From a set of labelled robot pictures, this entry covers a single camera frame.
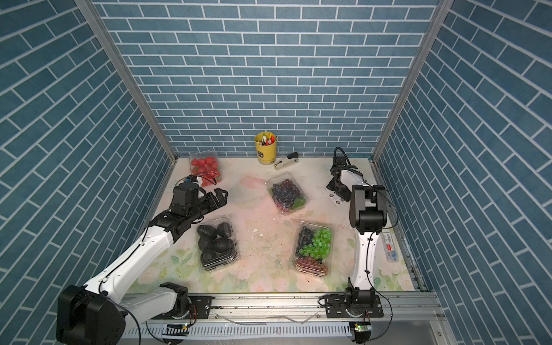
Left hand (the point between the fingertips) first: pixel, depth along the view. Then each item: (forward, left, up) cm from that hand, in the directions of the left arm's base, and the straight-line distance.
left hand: (225, 196), depth 82 cm
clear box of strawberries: (+30, +19, -15) cm, 39 cm away
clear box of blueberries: (+9, -24, -11) cm, 27 cm away
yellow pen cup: (+34, -13, -5) cm, 37 cm away
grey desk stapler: (+35, -27, -14) cm, 46 cm away
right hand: (+15, -51, -18) cm, 56 cm away
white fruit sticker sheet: (+11, -49, -17) cm, 53 cm away
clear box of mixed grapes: (-17, -34, -12) cm, 39 cm away
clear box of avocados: (-14, +3, -13) cm, 19 cm away
